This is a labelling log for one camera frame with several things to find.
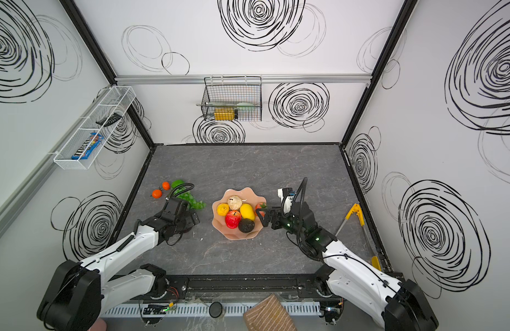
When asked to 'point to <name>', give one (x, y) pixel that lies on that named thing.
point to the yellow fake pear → (222, 209)
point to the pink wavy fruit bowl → (219, 223)
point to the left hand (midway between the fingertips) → (191, 218)
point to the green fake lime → (176, 183)
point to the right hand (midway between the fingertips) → (263, 209)
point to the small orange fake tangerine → (165, 185)
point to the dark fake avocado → (246, 225)
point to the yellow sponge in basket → (224, 114)
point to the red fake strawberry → (260, 205)
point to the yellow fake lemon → (247, 211)
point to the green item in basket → (231, 104)
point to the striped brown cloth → (268, 315)
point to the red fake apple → (233, 218)
